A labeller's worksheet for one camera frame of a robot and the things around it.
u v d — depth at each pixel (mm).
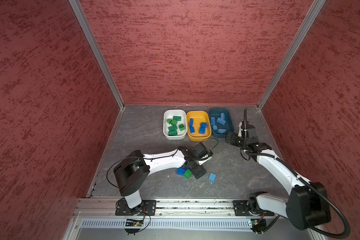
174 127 1065
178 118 1113
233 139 777
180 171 844
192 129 1059
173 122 1086
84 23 759
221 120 1097
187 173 823
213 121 1099
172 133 1010
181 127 1033
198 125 1073
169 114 1099
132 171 489
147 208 744
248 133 644
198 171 740
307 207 400
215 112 1160
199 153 658
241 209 738
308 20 754
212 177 835
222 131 1031
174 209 754
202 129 1037
